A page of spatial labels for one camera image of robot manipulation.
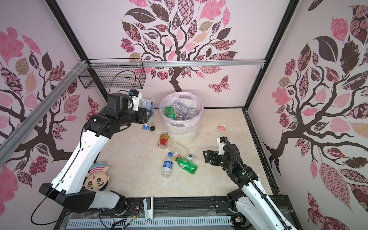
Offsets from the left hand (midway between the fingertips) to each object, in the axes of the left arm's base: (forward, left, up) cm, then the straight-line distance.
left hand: (147, 115), depth 69 cm
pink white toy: (+17, -46, -33) cm, 60 cm away
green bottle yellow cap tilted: (-13, -19, -29) cm, 37 cm away
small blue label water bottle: (-14, -8, -30) cm, 34 cm away
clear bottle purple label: (+20, -15, -13) cm, 28 cm away
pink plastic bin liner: (0, -19, -10) cm, 21 cm away
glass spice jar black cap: (+18, +7, -34) cm, 39 cm away
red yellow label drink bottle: (+4, -4, -30) cm, 30 cm away
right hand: (-11, -32, -18) cm, 38 cm away
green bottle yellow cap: (+13, -9, -12) cm, 20 cm away
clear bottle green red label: (-6, -17, -31) cm, 35 cm away
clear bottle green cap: (+15, -23, -15) cm, 31 cm away
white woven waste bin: (+2, -18, -27) cm, 32 cm away
